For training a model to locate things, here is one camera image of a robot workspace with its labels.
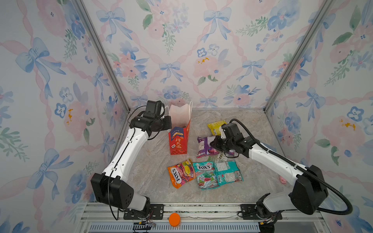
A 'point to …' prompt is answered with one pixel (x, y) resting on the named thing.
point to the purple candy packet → (204, 147)
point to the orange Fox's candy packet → (182, 173)
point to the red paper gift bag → (178, 135)
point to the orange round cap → (174, 219)
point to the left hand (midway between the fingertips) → (170, 121)
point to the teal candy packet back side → (228, 172)
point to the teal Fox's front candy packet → (206, 174)
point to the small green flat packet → (209, 158)
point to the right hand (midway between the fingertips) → (209, 143)
